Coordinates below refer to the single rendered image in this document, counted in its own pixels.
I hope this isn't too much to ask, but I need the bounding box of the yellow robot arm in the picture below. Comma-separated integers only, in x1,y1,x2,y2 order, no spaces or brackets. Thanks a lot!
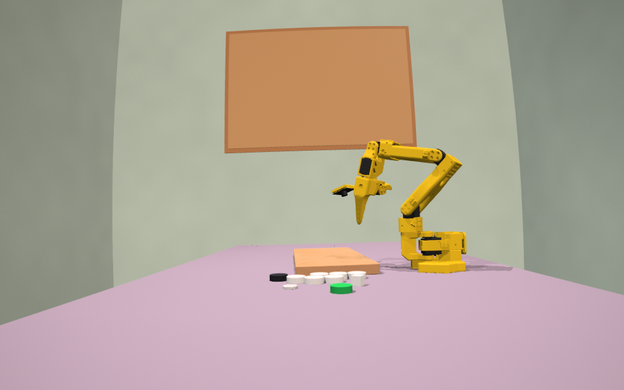
357,140,466,274

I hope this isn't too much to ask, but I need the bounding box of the black disc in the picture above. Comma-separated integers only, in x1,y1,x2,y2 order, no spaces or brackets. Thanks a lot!
270,273,288,282

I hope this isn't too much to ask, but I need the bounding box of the green disc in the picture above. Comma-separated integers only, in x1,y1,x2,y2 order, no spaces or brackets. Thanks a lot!
330,283,353,294

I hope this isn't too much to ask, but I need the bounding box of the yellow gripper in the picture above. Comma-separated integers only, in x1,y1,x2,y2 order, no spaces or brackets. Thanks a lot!
331,177,392,225

